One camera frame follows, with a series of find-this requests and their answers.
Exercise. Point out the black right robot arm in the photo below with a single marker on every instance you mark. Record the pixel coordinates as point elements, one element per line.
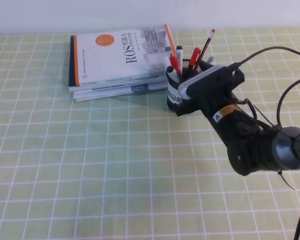
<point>251,144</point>

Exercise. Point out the black tipped white marker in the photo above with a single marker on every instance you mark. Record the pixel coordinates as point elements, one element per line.
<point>171,72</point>

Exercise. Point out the middle white book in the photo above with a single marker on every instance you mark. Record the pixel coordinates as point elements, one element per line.
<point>118,84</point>

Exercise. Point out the bottom white book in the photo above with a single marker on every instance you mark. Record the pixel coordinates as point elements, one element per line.
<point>119,91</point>

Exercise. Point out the black capped white marker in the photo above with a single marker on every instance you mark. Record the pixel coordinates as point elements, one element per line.
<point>179,56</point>

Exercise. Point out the white orange ROS book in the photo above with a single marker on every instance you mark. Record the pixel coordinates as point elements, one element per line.
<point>119,58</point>

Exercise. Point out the green checkered tablecloth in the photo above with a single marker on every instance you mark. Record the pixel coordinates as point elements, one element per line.
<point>120,168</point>

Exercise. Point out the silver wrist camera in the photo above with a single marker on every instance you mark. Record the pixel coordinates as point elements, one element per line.
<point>196,80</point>

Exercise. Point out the black mesh pen holder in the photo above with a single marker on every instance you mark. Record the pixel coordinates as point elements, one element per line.
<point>174,100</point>

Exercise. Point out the red pencil with eraser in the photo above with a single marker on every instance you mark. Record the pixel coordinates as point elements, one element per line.
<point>203,51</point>

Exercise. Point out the red pen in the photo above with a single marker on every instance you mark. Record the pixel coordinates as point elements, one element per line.
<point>196,53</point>

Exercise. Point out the red capped marker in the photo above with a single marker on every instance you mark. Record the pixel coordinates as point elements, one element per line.
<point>175,65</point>

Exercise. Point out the grey pen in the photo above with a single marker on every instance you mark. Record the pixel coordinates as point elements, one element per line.
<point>210,60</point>

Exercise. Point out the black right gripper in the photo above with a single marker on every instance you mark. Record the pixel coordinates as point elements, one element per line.
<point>219,105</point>

